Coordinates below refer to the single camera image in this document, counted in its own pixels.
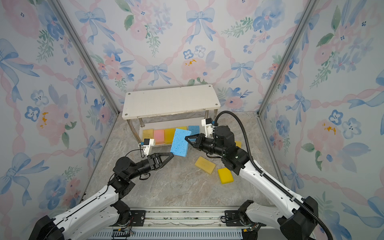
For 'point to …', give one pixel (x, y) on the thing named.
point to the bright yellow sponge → (225, 175)
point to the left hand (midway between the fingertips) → (172, 156)
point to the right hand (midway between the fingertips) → (184, 138)
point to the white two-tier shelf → (169, 108)
